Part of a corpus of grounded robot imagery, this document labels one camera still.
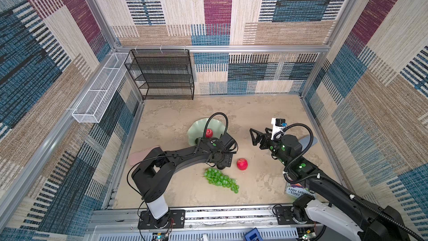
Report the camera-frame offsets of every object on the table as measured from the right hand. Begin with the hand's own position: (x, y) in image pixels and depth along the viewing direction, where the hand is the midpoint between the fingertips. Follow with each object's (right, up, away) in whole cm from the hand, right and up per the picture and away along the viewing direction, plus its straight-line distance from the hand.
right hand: (257, 131), depth 79 cm
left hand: (-15, -15, +8) cm, 22 cm away
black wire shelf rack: (-54, +33, +31) cm, 71 cm away
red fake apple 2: (-6, -17, +7) cm, 19 cm away
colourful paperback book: (+18, -28, +1) cm, 33 cm away
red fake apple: (-23, -3, +18) cm, 30 cm away
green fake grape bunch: (-19, -22, +3) cm, 30 cm away
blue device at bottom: (-5, -38, -14) cm, 41 cm away
